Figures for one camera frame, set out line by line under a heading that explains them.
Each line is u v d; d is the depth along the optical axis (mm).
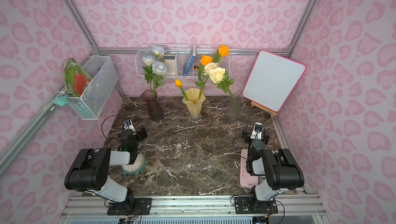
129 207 671
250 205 665
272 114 1064
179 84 816
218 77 665
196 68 972
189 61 877
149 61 824
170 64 952
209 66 732
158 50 839
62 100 628
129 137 720
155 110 1030
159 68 818
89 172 458
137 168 835
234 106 951
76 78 737
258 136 753
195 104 871
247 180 782
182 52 951
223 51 836
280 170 461
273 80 899
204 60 816
